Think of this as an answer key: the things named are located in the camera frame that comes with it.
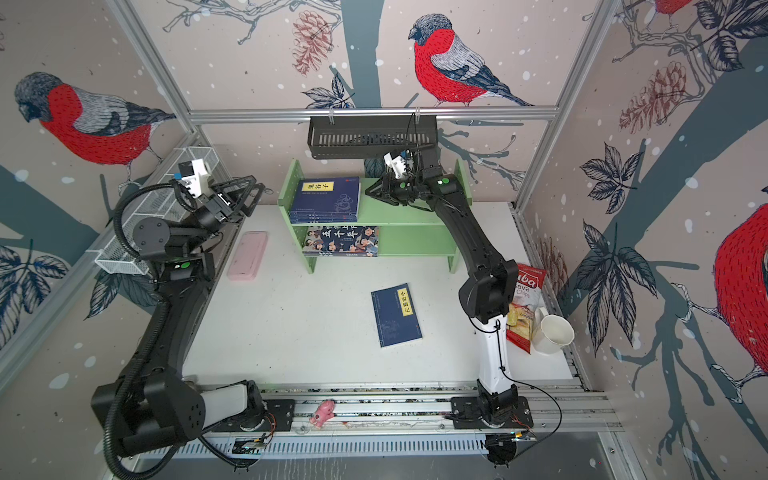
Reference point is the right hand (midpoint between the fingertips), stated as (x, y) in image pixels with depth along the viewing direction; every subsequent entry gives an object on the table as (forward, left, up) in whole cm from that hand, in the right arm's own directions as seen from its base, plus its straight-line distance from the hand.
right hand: (366, 196), depth 80 cm
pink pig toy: (-47, +8, -30) cm, 56 cm away
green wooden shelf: (+4, -10, -20) cm, 23 cm away
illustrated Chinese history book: (-2, +10, -17) cm, 20 cm away
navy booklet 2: (-20, -8, -31) cm, 38 cm away
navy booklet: (-1, +9, -1) cm, 9 cm away
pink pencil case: (-2, +45, -27) cm, 52 cm away
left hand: (-17, +18, +17) cm, 30 cm away
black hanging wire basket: (+36, +3, -4) cm, 36 cm away
